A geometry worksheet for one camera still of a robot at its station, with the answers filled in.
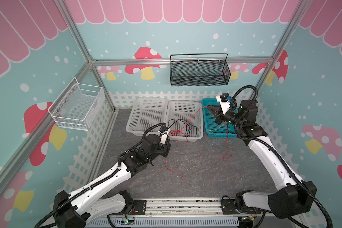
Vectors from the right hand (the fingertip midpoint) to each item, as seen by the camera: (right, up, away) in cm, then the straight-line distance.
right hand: (209, 106), depth 72 cm
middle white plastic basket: (-9, +2, +44) cm, 45 cm away
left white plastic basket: (-43, +1, +48) cm, 64 cm away
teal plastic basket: (+6, -12, -6) cm, 15 cm away
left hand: (-21, -19, +3) cm, 28 cm away
